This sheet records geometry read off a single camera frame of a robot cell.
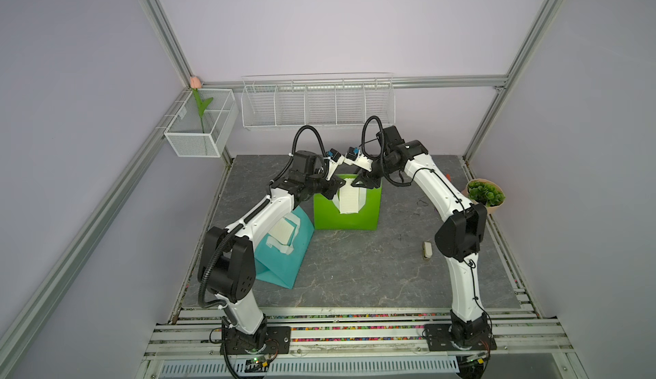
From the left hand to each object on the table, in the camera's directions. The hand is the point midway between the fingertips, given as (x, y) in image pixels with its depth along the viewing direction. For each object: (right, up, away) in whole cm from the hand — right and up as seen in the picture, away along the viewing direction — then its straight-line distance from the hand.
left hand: (345, 182), depth 85 cm
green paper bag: (-6, -11, +5) cm, 14 cm away
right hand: (+4, +2, +4) cm, 6 cm away
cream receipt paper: (+2, -6, +2) cm, 6 cm away
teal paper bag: (-19, -26, -7) cm, 34 cm away
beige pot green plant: (+51, -4, +4) cm, 52 cm away
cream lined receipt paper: (-20, -16, -4) cm, 26 cm away
